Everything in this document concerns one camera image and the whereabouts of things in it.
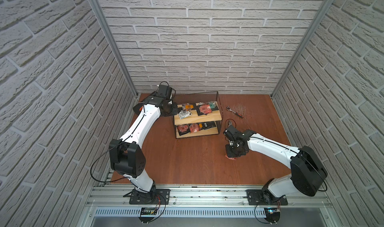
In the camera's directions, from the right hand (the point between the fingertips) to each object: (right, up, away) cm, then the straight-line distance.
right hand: (231, 154), depth 85 cm
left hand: (-32, +27, 0) cm, 42 cm away
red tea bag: (0, -2, -3) cm, 3 cm away
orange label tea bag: (-25, +28, +5) cm, 38 cm away
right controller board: (+16, -24, -16) cm, 33 cm away
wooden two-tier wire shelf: (-20, +23, +2) cm, 31 cm away
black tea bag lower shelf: (-12, +15, +14) cm, 24 cm away
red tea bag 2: (-22, +14, +12) cm, 29 cm away
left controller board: (-45, -25, -13) cm, 53 cm away
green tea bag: (-11, +29, +5) cm, 31 cm away
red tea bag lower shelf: (-30, +14, +12) cm, 35 cm away
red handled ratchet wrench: (+4, +27, +25) cm, 37 cm away
